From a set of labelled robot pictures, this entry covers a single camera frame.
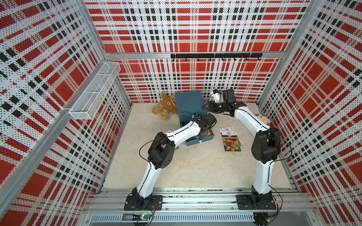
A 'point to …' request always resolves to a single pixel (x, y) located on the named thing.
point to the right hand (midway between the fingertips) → (205, 107)
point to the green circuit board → (143, 217)
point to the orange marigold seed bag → (231, 142)
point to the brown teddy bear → (168, 105)
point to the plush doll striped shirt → (263, 118)
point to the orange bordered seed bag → (209, 132)
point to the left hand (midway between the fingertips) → (201, 131)
